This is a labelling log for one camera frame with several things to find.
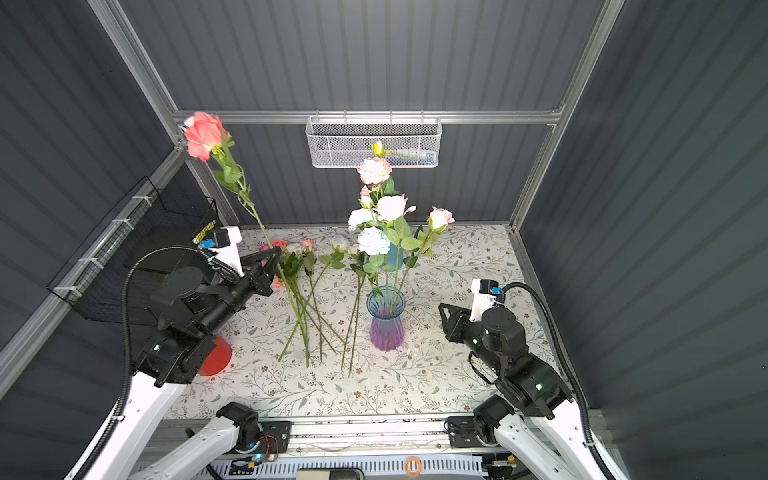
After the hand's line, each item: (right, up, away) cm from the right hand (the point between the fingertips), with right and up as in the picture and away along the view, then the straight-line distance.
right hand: (446, 309), depth 68 cm
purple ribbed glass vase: (-14, -1, +11) cm, 18 cm away
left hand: (-36, +14, -7) cm, 39 cm away
